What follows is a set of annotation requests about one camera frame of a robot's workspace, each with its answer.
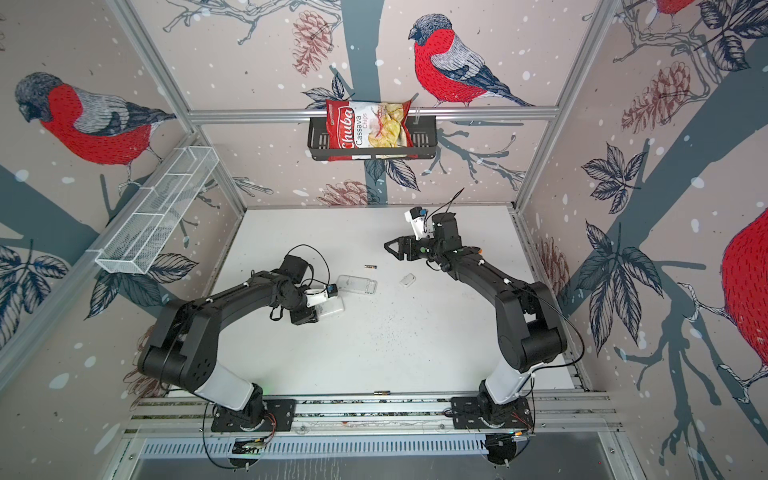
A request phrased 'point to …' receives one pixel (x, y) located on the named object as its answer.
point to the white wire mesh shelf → (155, 219)
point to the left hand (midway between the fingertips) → (310, 307)
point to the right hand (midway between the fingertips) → (389, 249)
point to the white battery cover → (407, 280)
